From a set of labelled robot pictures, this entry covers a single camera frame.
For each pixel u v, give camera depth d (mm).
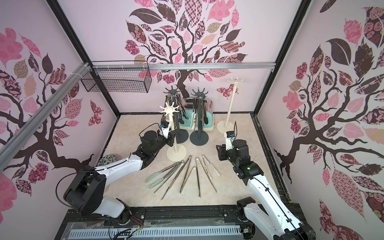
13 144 510
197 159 948
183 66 924
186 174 863
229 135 671
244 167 560
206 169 890
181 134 1066
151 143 635
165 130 698
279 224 405
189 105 1012
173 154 972
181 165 914
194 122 844
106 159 904
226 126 1099
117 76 945
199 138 1045
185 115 859
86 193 427
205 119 860
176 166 899
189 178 866
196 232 697
